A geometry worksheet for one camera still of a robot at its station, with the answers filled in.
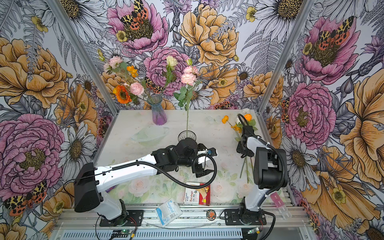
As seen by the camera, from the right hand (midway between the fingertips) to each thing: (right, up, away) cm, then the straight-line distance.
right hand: (244, 154), depth 95 cm
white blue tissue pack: (-44, -25, -19) cm, 54 cm away
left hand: (-24, +1, -22) cm, 33 cm away
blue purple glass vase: (-57, +26, +13) cm, 63 cm away
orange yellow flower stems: (0, +16, +13) cm, 21 cm away
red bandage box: (-29, -18, -18) cm, 38 cm away
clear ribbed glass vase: (-36, +14, -12) cm, 40 cm away
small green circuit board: (-65, -31, -24) cm, 76 cm away
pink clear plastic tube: (+13, -22, -18) cm, 32 cm away
